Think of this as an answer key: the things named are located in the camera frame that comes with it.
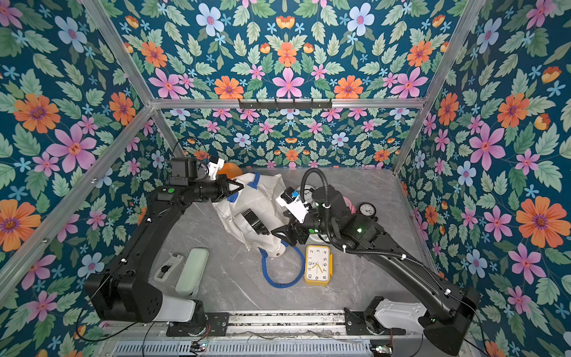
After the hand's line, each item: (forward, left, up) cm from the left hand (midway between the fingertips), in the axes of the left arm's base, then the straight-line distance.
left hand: (243, 184), depth 74 cm
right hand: (-15, -14, +2) cm, 20 cm away
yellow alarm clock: (-19, -24, -28) cm, 42 cm away
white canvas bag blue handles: (-1, -5, -4) cm, 7 cm away
